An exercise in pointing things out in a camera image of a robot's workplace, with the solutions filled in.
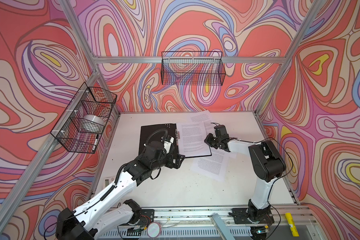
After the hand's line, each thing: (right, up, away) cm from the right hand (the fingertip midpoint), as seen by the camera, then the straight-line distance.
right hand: (204, 142), depth 100 cm
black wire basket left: (-65, +10, -28) cm, 72 cm away
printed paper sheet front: (+4, -15, -9) cm, 18 cm away
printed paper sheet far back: (-1, +19, +20) cm, 27 cm away
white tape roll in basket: (-58, +12, -30) cm, 66 cm away
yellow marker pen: (+37, -37, -30) cm, 60 cm away
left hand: (-17, -3, -25) cm, 31 cm away
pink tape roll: (-28, -35, -35) cm, 57 cm away
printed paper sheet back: (-9, +3, +5) cm, 10 cm away
